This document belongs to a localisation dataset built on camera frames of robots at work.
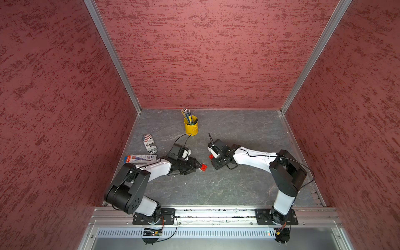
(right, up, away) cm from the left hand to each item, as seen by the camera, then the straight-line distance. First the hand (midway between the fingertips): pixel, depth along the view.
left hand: (198, 170), depth 87 cm
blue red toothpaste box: (-37, +6, +6) cm, 37 cm away
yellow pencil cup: (-4, +23, +12) cm, 27 cm away
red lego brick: (+3, +2, 0) cm, 4 cm away
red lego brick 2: (+7, +9, -4) cm, 12 cm away
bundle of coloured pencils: (-7, +33, +10) cm, 35 cm away
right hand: (+11, +2, +3) cm, 12 cm away
